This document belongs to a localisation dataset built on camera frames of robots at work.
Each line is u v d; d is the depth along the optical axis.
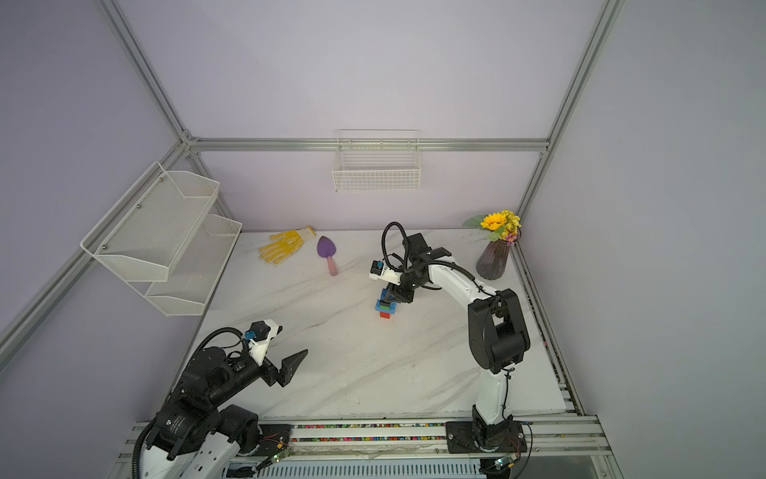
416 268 0.69
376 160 0.94
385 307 0.91
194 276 0.91
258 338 0.57
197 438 0.50
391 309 0.92
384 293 0.86
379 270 0.80
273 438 0.74
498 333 0.50
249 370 0.60
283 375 0.62
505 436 0.68
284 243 1.16
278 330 0.60
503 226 0.88
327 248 1.16
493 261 1.02
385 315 0.95
